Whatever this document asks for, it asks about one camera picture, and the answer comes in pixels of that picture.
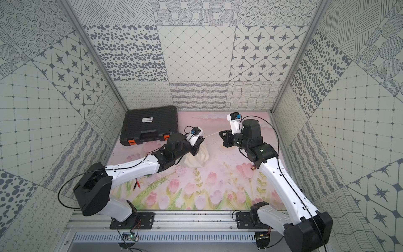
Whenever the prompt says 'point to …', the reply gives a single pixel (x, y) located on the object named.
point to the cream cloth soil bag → (198, 160)
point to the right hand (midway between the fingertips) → (222, 133)
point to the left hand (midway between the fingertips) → (199, 134)
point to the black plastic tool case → (149, 125)
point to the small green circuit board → (133, 238)
